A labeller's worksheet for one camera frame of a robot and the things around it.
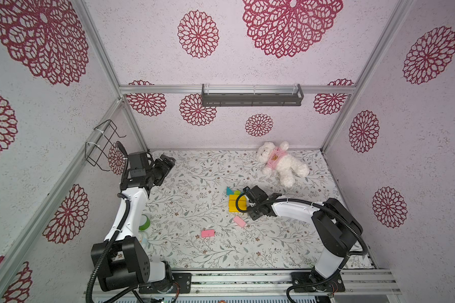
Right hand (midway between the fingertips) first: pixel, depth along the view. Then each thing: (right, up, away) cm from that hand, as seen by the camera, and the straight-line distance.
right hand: (252, 207), depth 94 cm
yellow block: (-6, +5, -14) cm, 16 cm away
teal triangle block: (-12, +7, +6) cm, 15 cm away
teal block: (-4, +10, -9) cm, 14 cm away
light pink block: (-7, -6, -4) cm, 9 cm away
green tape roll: (-50, -7, -7) cm, 51 cm away
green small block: (-7, +7, +4) cm, 11 cm away
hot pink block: (-21, -10, -7) cm, 25 cm away
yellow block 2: (-9, +2, -16) cm, 18 cm away
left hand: (-37, +21, -11) cm, 44 cm away
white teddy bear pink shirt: (+15, +25, +12) cm, 32 cm away
